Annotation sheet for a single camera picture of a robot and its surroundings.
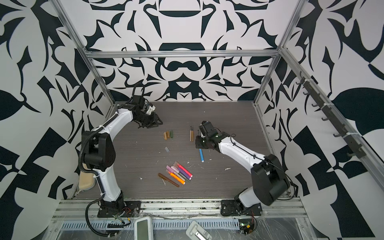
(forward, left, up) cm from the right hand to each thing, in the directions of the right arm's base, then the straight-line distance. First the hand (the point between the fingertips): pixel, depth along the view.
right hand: (198, 141), depth 87 cm
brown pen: (-17, +19, -10) cm, 27 cm away
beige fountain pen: (+10, +5, -10) cm, 15 cm away
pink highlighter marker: (-11, +11, -9) cm, 18 cm away
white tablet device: (-40, +25, -6) cm, 48 cm away
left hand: (+12, +22, +4) cm, 26 cm away
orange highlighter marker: (-17, +12, -10) cm, 23 cm away
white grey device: (-41, +2, -8) cm, 42 cm away
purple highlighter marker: (-14, +10, -9) cm, 20 cm away
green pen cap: (+11, +18, -10) cm, 23 cm away
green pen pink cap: (-13, +13, -10) cm, 21 cm away
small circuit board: (-39, -21, -12) cm, 46 cm away
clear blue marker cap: (-1, +19, -9) cm, 21 cm away
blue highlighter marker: (-4, -2, -9) cm, 11 cm away
